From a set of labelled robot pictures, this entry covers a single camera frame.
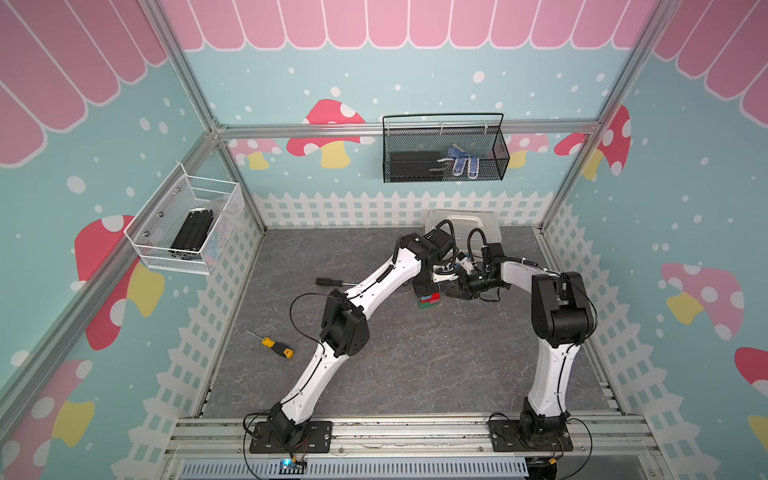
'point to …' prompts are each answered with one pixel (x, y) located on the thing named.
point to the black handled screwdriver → (330, 282)
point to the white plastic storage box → (463, 221)
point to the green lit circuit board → (289, 467)
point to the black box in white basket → (193, 229)
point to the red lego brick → (435, 299)
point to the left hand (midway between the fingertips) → (420, 288)
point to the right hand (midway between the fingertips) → (444, 290)
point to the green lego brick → (427, 305)
